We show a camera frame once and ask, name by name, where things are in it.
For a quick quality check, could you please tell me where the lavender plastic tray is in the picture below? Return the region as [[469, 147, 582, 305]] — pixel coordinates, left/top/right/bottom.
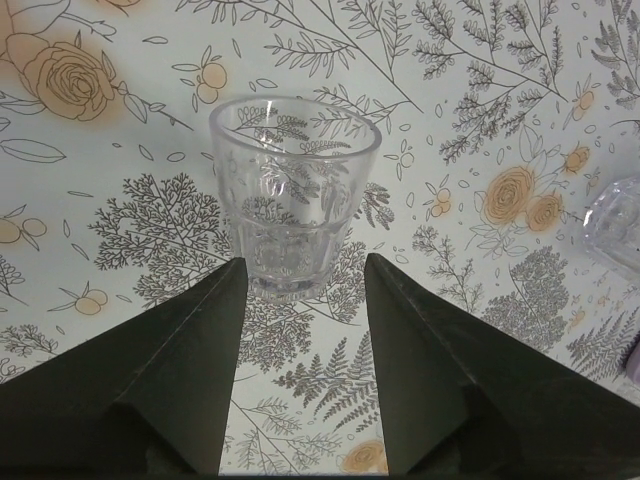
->
[[618, 331, 640, 376]]

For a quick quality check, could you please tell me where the floral table mat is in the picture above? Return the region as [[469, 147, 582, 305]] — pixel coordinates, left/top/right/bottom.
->
[[1, 1, 639, 475]]

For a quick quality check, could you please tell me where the ribbed tumbler centre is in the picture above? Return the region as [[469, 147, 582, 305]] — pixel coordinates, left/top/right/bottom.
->
[[583, 173, 639, 285]]

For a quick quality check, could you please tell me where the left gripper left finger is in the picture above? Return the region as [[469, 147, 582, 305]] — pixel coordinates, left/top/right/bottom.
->
[[1, 258, 247, 478]]

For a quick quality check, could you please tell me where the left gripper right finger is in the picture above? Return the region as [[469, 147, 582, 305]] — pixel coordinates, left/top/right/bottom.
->
[[364, 254, 639, 479]]

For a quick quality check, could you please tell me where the small glass front left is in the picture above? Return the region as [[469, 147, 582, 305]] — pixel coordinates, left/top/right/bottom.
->
[[209, 96, 382, 303]]

